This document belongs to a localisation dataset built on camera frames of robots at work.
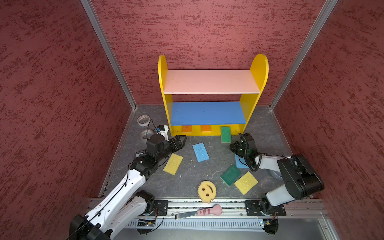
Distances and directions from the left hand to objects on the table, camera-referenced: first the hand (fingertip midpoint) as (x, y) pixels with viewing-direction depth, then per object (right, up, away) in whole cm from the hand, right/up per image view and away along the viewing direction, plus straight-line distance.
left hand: (182, 142), depth 76 cm
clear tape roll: (-34, +11, +36) cm, 50 cm away
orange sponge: (0, +5, +29) cm, 30 cm away
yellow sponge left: (-7, -16, +13) cm, 21 cm away
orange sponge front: (+14, +5, +29) cm, 32 cm away
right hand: (+28, -6, +19) cm, 34 cm away
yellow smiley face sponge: (+13, -27, +2) cm, 30 cm away
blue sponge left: (+10, -9, +18) cm, 23 cm away
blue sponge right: (+33, -13, +6) cm, 36 cm away
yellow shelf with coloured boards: (+10, +26, +46) cm, 54 cm away
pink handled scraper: (+17, -33, -4) cm, 38 cm away
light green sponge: (+27, +1, +24) cm, 36 cm away
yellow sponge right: (+35, -24, +6) cm, 43 cm away
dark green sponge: (+27, -21, +8) cm, 35 cm away
